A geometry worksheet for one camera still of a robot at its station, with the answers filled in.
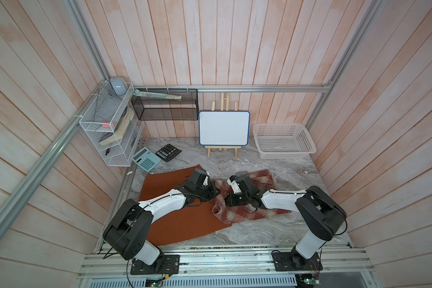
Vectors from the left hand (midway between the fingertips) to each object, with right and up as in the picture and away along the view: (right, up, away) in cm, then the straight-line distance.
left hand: (220, 194), depth 86 cm
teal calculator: (-44, +17, +22) cm, 52 cm away
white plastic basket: (+44, +29, +33) cm, 62 cm away
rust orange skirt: (-12, -12, -2) cm, 17 cm away
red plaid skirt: (+9, -10, -1) cm, 13 cm away
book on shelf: (-47, +27, -11) cm, 55 cm away
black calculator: (-32, +21, +25) cm, 45 cm away
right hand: (+2, -4, +6) cm, 7 cm away
